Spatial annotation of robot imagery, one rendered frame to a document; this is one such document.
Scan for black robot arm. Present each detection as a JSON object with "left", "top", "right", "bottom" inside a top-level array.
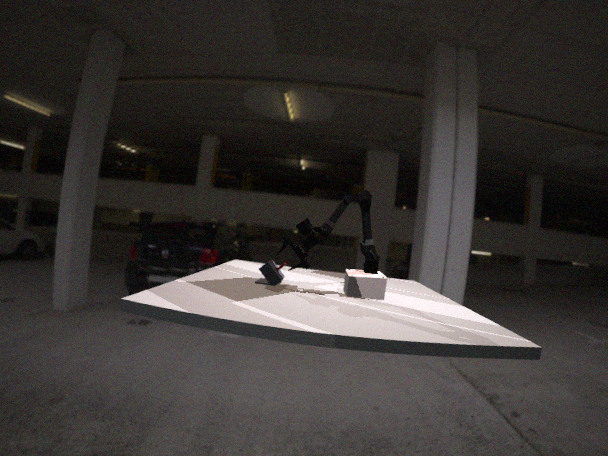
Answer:
[{"left": 293, "top": 191, "right": 380, "bottom": 274}]

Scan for grey metal panel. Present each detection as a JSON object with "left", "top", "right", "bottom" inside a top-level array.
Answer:
[{"left": 255, "top": 260, "right": 285, "bottom": 286}]

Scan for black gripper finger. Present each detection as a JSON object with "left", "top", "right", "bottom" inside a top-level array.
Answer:
[
  {"left": 288, "top": 262, "right": 304, "bottom": 271},
  {"left": 277, "top": 241, "right": 288, "bottom": 255}
]

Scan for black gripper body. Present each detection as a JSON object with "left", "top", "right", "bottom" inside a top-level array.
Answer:
[{"left": 283, "top": 235, "right": 312, "bottom": 270}]

